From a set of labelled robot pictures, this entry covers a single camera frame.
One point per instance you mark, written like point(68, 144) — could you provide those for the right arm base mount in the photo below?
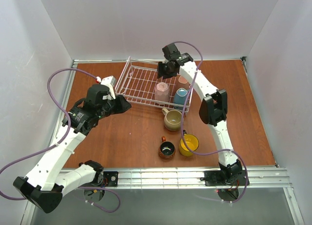
point(227, 189)

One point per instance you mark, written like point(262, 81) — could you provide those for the pink floral mug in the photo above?
point(182, 81)

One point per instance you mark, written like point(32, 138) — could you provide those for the white wire dish rack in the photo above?
point(137, 83)

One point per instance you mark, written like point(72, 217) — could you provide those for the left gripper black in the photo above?
point(117, 102)

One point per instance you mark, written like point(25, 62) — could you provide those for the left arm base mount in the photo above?
point(108, 179)

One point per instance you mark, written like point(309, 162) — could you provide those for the aluminium front rail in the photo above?
point(189, 178)

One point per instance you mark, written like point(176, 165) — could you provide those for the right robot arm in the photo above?
point(213, 109)

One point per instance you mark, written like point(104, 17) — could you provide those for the white mug pink handle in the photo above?
point(162, 93)

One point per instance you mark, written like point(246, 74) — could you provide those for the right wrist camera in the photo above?
point(171, 52)

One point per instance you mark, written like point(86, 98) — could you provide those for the dark brown glazed mug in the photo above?
point(167, 149)

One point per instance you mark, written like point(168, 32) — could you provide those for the yellow enamel mug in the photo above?
point(192, 144)

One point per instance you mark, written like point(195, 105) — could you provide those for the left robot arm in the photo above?
point(43, 186)

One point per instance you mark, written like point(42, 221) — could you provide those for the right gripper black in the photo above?
point(166, 67)

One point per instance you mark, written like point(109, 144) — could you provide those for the blue floral mug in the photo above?
point(179, 98)

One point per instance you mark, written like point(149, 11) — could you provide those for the beige round mug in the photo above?
point(172, 119)

